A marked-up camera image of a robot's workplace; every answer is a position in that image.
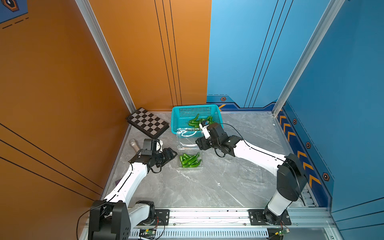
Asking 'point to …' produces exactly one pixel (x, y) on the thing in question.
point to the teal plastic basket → (181, 115)
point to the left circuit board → (147, 233)
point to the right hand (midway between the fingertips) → (200, 139)
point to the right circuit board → (281, 232)
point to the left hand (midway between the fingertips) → (174, 153)
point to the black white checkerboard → (147, 123)
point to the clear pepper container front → (190, 160)
